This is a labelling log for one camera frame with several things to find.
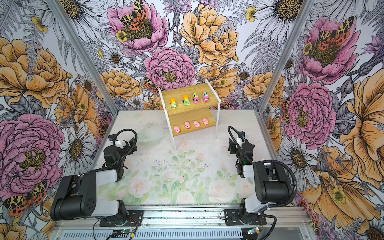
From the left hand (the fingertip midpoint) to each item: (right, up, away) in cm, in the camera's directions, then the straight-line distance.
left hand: (128, 143), depth 92 cm
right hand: (+65, +1, +2) cm, 65 cm away
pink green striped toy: (+41, +25, -12) cm, 50 cm away
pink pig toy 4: (+30, +9, -4) cm, 31 cm away
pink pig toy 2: (+42, +12, -2) cm, 43 cm away
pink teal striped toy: (+46, +26, -12) cm, 54 cm away
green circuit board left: (+8, -38, -20) cm, 44 cm away
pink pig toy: (+47, +13, 0) cm, 49 cm away
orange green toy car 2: (+36, +24, -14) cm, 45 cm away
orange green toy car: (+30, +22, -16) cm, 40 cm away
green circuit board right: (+68, -38, -20) cm, 81 cm away
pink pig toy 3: (+36, +11, -2) cm, 38 cm away
